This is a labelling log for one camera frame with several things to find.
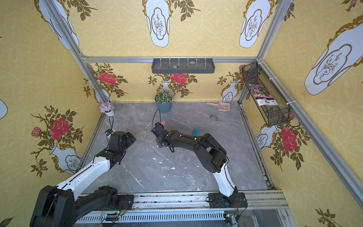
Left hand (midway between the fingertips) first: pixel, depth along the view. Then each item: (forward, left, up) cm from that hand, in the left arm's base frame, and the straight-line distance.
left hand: (129, 137), depth 88 cm
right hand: (+1, -19, -7) cm, 21 cm away
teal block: (+8, -42, -8) cm, 44 cm away
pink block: (+19, -19, -12) cm, 29 cm away
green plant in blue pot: (+29, -20, +4) cm, 35 cm away
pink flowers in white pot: (+25, +22, -1) cm, 33 cm away
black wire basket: (+6, -88, +12) cm, 89 cm away
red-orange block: (-13, -34, +23) cm, 43 cm away
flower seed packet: (+9, -77, +25) cm, 81 cm away
